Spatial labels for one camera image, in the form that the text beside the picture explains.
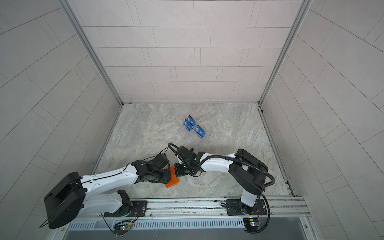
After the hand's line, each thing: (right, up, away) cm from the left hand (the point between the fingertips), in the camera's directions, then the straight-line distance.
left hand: (172, 178), depth 82 cm
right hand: (+2, +2, -2) cm, 4 cm away
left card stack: (+9, +30, +13) cm, 34 cm away
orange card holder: (+2, 0, -3) cm, 4 cm away
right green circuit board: (+39, -15, -14) cm, 44 cm away
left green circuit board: (-19, -15, -17) cm, 30 cm away
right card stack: (+16, +25, +8) cm, 31 cm away
